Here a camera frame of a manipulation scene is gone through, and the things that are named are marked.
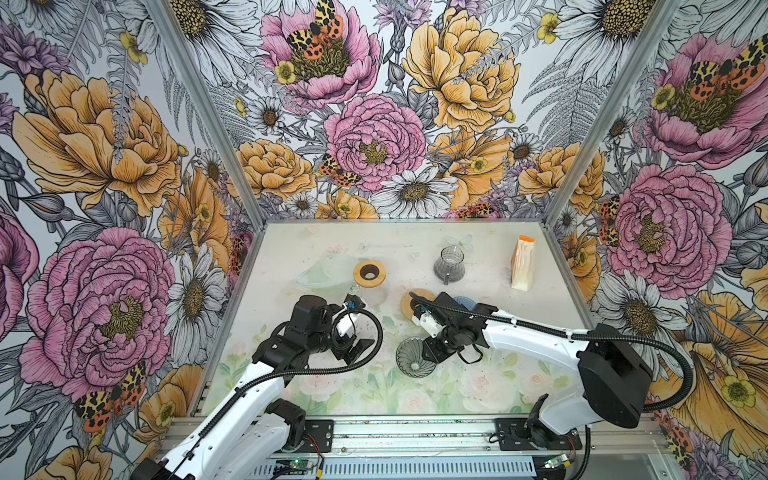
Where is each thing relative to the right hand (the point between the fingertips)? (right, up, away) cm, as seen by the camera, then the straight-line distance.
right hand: (431, 364), depth 81 cm
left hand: (-20, +8, -2) cm, 21 cm away
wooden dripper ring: (-17, +21, +9) cm, 28 cm away
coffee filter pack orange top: (+32, +26, +18) cm, 45 cm away
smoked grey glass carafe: (+8, +25, +18) cm, 32 cm away
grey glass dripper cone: (-6, 0, +2) cm, 6 cm away
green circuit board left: (-32, -20, -10) cm, 39 cm away
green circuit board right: (+29, -19, -10) cm, 36 cm away
